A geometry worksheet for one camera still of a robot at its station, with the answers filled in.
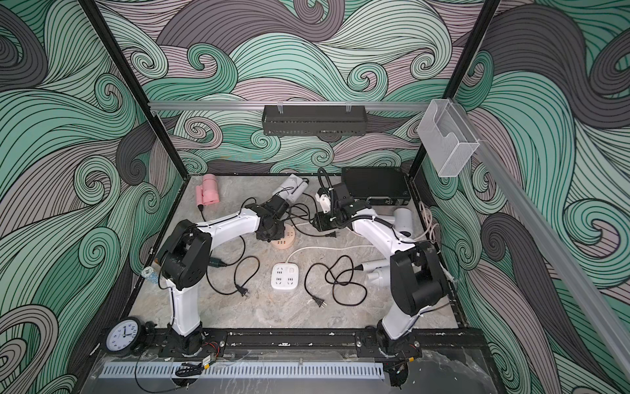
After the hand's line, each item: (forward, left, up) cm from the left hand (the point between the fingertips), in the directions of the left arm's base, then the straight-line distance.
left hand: (277, 232), depth 95 cm
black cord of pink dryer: (+14, +36, -3) cm, 39 cm away
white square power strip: (-17, -4, -1) cm, 18 cm away
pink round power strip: (-4, -4, 0) cm, 5 cm away
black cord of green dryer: (-21, +11, -3) cm, 24 cm away
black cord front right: (-12, -22, -3) cm, 25 cm away
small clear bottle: (-18, +42, +2) cm, 45 cm away
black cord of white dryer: (+1, -22, -3) cm, 22 cm away
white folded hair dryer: (+28, -4, -6) cm, 29 cm away
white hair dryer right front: (-17, -37, +2) cm, 41 cm away
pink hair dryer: (+20, +33, +1) cm, 39 cm away
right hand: (-1, -15, +8) cm, 17 cm away
